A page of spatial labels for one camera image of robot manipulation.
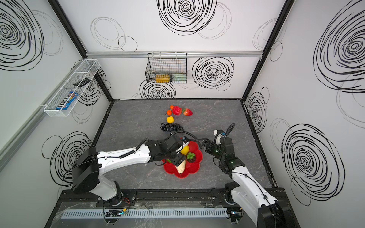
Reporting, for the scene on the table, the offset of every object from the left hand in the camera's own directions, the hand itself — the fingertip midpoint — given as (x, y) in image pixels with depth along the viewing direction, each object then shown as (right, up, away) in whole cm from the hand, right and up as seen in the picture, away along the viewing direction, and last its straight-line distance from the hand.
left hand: (180, 154), depth 81 cm
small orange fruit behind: (-8, +28, +31) cm, 43 cm away
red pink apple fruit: (-4, +25, +25) cm, 35 cm away
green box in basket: (0, +45, +7) cm, 46 cm away
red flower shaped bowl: (+6, -9, +2) cm, 11 cm away
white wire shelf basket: (-61, +53, +11) cm, 82 cm away
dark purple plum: (+6, -2, +2) cm, 7 cm away
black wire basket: (-10, +56, +18) cm, 59 cm away
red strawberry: (+5, +24, +28) cm, 37 cm away
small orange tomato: (-10, +24, +28) cm, 38 cm away
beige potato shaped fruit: (0, -7, -2) cm, 7 cm away
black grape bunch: (-7, +14, +16) cm, 23 cm away
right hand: (+13, +6, +1) cm, 14 cm away
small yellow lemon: (-8, +19, +21) cm, 30 cm away
